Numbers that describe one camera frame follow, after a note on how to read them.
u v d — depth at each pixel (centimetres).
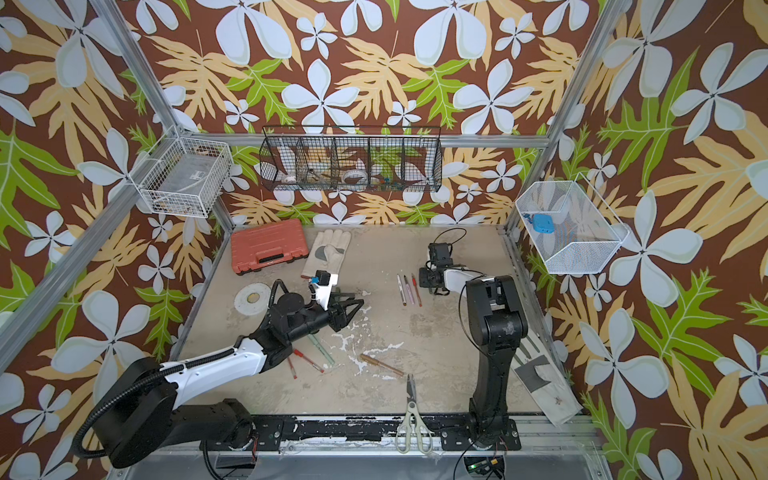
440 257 84
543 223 86
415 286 102
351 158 97
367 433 75
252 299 99
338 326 69
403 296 99
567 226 84
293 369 85
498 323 54
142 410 42
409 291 101
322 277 68
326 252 111
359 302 75
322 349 88
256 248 108
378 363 85
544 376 82
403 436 75
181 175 86
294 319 62
